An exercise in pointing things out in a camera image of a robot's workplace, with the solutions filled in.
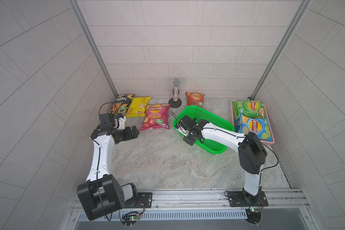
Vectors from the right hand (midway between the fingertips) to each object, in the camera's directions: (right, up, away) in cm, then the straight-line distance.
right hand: (188, 137), depth 90 cm
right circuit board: (+31, -34, -20) cm, 50 cm away
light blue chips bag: (+42, +8, -5) cm, 43 cm away
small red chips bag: (+6, +26, +19) cm, 33 cm away
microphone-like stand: (-9, +24, +19) cm, 32 cm away
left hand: (-33, +6, -8) cm, 34 cm away
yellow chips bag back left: (-37, +19, +13) cm, 43 cm away
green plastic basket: (+14, -3, -10) cm, 17 cm away
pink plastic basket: (+47, -2, -4) cm, 47 cm away
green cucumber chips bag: (+44, +19, +6) cm, 48 cm away
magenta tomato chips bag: (-22, +13, +6) cm, 26 cm away
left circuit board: (-29, -32, -25) cm, 50 cm away
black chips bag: (-48, +22, +15) cm, 55 cm away
